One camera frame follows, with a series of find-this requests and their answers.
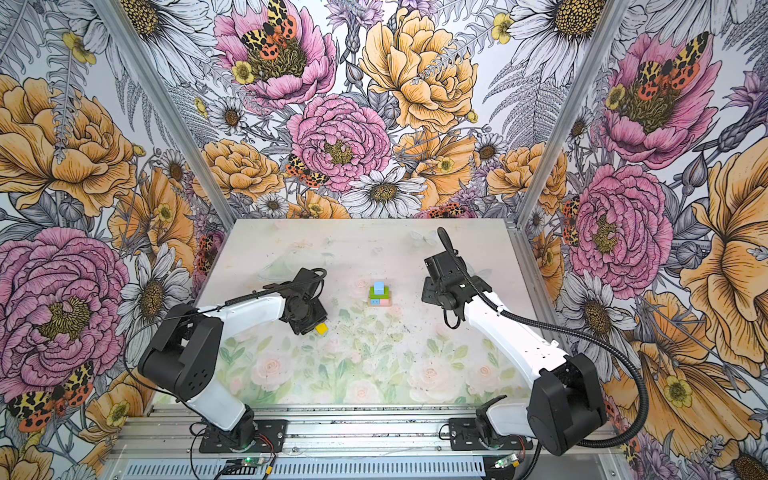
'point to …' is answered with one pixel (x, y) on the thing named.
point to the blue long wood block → (375, 301)
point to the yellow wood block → (321, 328)
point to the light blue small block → (379, 288)
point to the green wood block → (386, 293)
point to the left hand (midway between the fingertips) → (319, 328)
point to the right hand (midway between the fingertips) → (438, 299)
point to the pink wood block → (384, 302)
